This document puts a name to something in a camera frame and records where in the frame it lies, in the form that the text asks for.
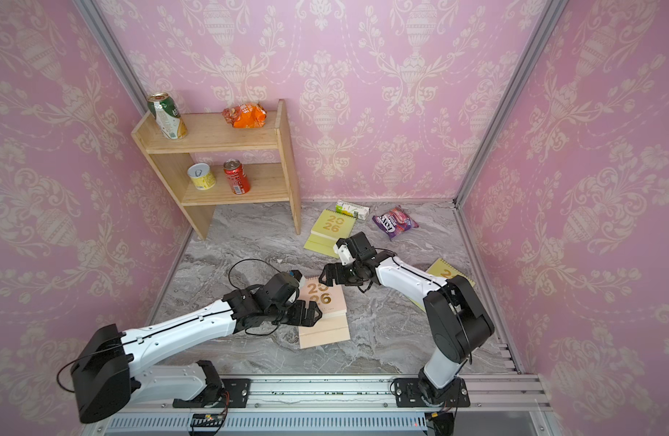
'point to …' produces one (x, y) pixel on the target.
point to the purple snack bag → (394, 222)
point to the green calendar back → (329, 228)
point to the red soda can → (236, 176)
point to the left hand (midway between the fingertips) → (312, 317)
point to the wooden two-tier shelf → (220, 159)
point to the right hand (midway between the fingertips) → (331, 279)
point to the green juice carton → (360, 213)
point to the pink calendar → (333, 325)
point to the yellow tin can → (201, 175)
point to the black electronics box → (206, 420)
